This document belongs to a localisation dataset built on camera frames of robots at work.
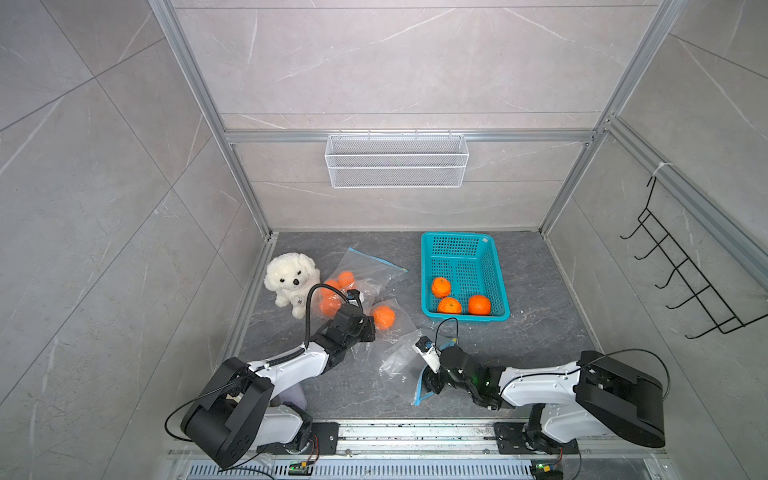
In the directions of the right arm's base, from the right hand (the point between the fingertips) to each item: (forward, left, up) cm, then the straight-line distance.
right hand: (419, 362), depth 84 cm
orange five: (+26, +28, +4) cm, 38 cm away
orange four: (+12, +10, +4) cm, 16 cm away
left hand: (+13, +13, +4) cm, 19 cm away
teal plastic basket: (+30, -18, -1) cm, 35 cm away
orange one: (+16, -20, +4) cm, 26 cm away
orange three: (+24, -9, +2) cm, 26 cm away
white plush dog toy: (+19, +36, +16) cm, 44 cm away
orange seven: (+16, +26, +8) cm, 31 cm away
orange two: (+16, -10, +5) cm, 19 cm away
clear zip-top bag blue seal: (-2, +4, +2) cm, 5 cm away
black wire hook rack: (-2, -59, +30) cm, 67 cm away
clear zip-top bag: (+31, +21, +3) cm, 37 cm away
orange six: (+27, +23, +4) cm, 35 cm away
